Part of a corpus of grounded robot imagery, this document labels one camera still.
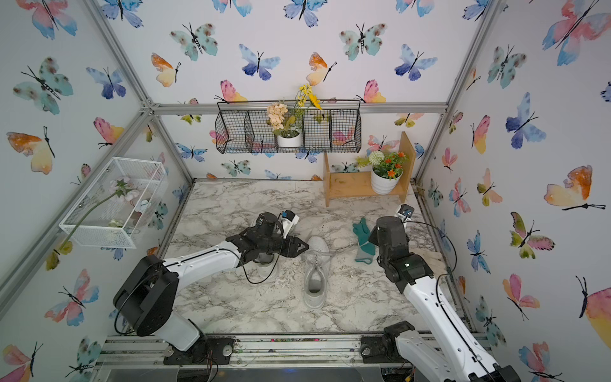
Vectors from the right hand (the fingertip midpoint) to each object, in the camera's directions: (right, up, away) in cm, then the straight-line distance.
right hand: (387, 222), depth 76 cm
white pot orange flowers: (+6, +20, +20) cm, 29 cm away
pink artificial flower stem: (-82, +12, -4) cm, 83 cm away
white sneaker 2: (-23, -14, +8) cm, 28 cm away
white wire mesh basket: (-83, +3, -5) cm, 83 cm away
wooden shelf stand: (-3, +15, +35) cm, 38 cm away
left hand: (-26, -8, +7) cm, 28 cm away
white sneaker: (-39, -15, +5) cm, 42 cm away
